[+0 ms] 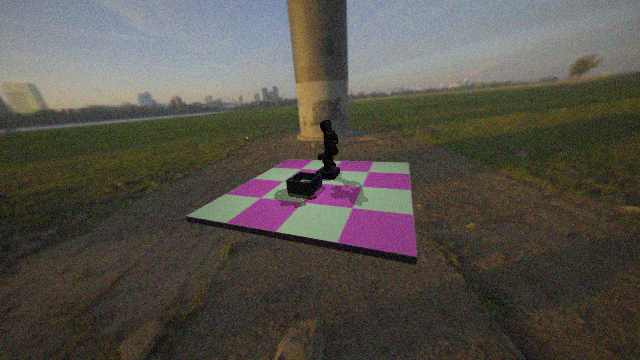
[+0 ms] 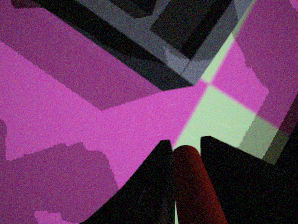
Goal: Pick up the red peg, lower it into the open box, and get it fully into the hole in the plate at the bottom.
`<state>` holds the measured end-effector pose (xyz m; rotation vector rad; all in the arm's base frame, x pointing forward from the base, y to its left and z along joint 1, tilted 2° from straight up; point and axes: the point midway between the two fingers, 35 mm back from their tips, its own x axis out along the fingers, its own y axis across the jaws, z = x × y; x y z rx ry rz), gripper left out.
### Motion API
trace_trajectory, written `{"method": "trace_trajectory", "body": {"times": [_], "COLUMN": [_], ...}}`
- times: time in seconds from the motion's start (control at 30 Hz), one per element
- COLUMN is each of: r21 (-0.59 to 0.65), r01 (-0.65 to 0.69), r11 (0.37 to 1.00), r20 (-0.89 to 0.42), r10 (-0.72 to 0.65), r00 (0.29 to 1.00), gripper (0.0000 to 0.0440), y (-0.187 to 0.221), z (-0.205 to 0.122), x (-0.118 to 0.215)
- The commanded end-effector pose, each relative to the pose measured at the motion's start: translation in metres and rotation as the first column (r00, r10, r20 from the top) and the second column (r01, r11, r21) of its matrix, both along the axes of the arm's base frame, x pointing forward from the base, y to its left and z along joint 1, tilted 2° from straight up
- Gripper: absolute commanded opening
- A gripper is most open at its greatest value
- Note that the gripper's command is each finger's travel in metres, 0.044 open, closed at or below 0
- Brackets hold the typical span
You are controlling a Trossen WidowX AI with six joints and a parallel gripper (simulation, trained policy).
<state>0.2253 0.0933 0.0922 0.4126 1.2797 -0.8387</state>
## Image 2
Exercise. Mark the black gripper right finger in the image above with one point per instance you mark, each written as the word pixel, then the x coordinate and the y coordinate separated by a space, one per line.
pixel 250 190

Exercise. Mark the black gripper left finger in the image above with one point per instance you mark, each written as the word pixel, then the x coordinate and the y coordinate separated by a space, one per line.
pixel 147 197

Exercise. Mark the dark red peg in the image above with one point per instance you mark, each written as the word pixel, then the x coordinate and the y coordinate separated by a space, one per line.
pixel 196 199

